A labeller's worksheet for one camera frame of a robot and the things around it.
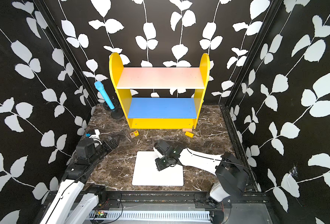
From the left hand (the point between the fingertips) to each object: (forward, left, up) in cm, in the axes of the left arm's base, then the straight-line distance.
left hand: (117, 137), depth 75 cm
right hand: (-10, -21, -14) cm, 28 cm away
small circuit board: (-33, +8, -22) cm, 40 cm away
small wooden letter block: (+13, -4, -18) cm, 23 cm away
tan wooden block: (+17, -44, -21) cm, 51 cm away
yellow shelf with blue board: (+48, -24, -15) cm, 56 cm away
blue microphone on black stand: (+29, +9, -3) cm, 30 cm away
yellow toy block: (+13, -45, -21) cm, 51 cm away
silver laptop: (-14, -14, -20) cm, 28 cm away
